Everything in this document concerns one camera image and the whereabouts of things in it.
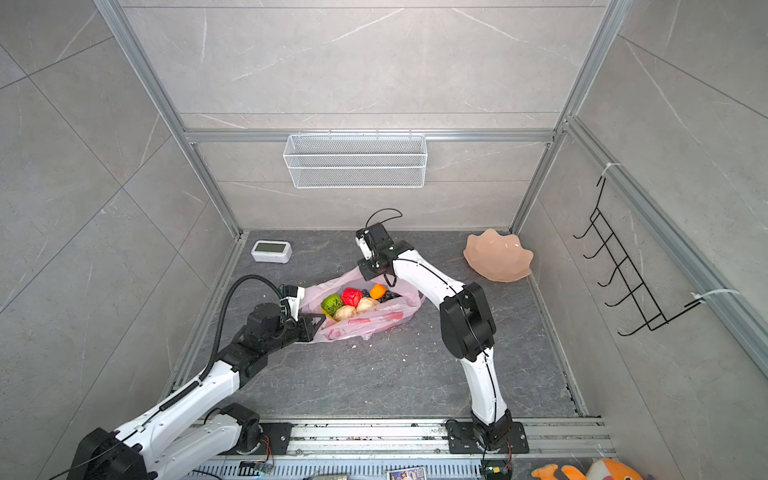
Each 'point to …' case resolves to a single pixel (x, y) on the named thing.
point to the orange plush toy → (604, 469)
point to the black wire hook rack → (640, 299)
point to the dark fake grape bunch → (389, 295)
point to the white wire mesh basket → (355, 159)
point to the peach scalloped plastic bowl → (498, 257)
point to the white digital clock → (271, 251)
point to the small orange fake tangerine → (377, 291)
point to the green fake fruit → (331, 303)
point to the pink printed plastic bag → (366, 323)
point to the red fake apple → (351, 296)
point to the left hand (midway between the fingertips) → (325, 310)
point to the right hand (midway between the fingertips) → (368, 264)
